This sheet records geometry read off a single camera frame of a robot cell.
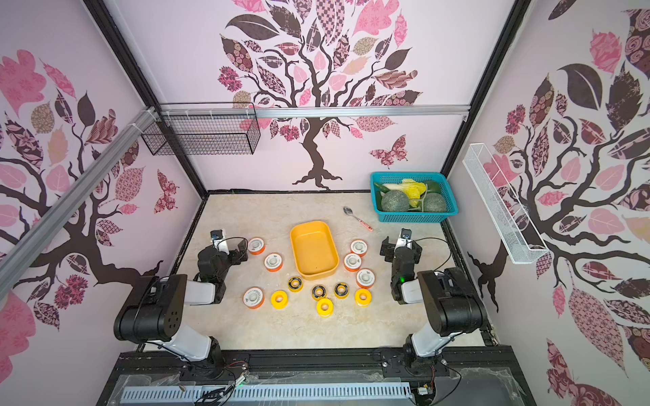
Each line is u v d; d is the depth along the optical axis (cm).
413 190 110
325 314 83
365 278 91
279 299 86
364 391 77
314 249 104
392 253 84
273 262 95
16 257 50
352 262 95
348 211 113
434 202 101
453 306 46
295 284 90
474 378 72
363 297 87
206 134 142
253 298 87
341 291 88
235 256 83
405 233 79
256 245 102
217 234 80
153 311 46
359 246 100
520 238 65
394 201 100
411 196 107
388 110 183
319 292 89
